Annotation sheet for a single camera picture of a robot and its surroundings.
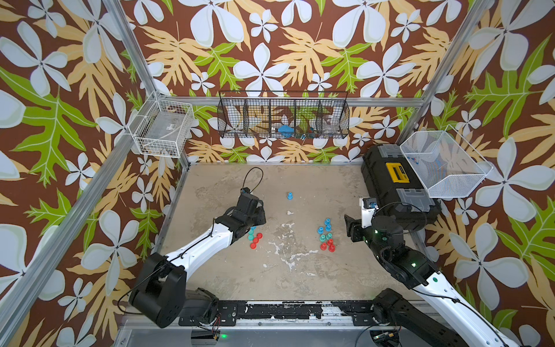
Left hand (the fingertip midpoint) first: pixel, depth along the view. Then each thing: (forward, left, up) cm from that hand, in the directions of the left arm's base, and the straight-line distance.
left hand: (261, 210), depth 87 cm
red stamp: (-12, -30, -10) cm, 33 cm away
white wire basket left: (+25, +41, +22) cm, 53 cm away
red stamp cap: (-10, +4, -12) cm, 16 cm away
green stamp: (-7, -26, -10) cm, 29 cm away
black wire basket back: (+41, -10, +18) cm, 46 cm away
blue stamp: (+15, -13, -10) cm, 22 cm away
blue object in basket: (+33, -11, +15) cm, 38 cm away
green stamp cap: (-6, +5, -12) cm, 15 cm away
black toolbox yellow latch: (+15, -55, +4) cm, 57 cm away
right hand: (-8, -32, +11) cm, 35 cm away
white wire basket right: (+12, -72, +16) cm, 75 cm away
